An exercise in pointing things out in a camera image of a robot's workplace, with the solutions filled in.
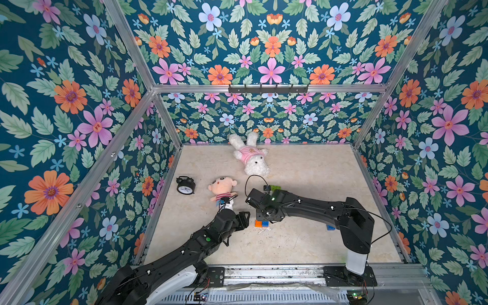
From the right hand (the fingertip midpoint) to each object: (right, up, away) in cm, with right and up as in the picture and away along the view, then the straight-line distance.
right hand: (262, 215), depth 84 cm
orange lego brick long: (-2, -5, +4) cm, 6 cm away
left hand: (-6, +1, -2) cm, 6 cm away
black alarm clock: (-38, +12, +9) cm, 41 cm away
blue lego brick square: (+1, -4, +2) cm, 5 cm away
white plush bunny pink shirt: (-5, +26, +17) cm, 32 cm away
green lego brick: (+7, +10, +16) cm, 20 cm away
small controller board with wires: (-25, -28, -12) cm, 39 cm away
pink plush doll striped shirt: (-20, +12, +7) cm, 24 cm away
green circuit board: (+36, -27, -13) cm, 47 cm away
